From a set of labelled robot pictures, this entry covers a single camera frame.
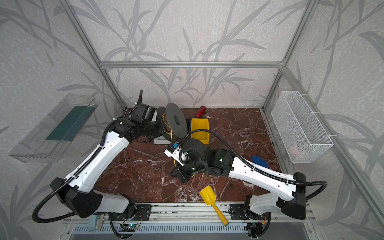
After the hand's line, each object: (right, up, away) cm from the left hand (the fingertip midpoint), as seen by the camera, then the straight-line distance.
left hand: (170, 124), depth 74 cm
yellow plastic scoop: (+20, -38, +4) cm, 43 cm away
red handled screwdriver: (+15, +9, +41) cm, 45 cm away
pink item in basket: (+62, -13, -2) cm, 64 cm away
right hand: (+3, -18, -14) cm, 24 cm away
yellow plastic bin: (+15, -1, +32) cm, 35 cm away
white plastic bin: (-3, -8, -4) cm, 9 cm away
